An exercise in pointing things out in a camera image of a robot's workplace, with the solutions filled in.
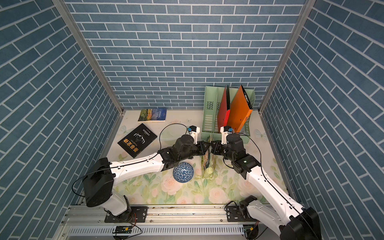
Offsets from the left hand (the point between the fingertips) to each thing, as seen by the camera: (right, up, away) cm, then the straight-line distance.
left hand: (215, 146), depth 75 cm
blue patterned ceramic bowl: (-18, -17, +12) cm, 27 cm away
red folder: (+5, +17, +8) cm, 19 cm away
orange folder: (+17, +19, +14) cm, 29 cm away
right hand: (-2, +2, +3) cm, 4 cm away
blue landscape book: (-45, +18, +41) cm, 63 cm away
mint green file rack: (+1, +31, +30) cm, 43 cm away
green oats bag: (-3, -8, +2) cm, 9 cm away
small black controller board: (-46, -40, -3) cm, 61 cm away
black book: (-50, 0, +24) cm, 55 cm away
